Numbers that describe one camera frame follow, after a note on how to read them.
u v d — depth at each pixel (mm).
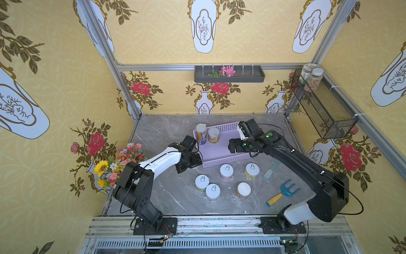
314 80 798
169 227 733
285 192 834
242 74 923
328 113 817
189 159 757
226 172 873
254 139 595
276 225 718
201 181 828
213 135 1000
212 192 796
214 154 976
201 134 949
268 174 899
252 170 877
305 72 857
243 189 783
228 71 880
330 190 404
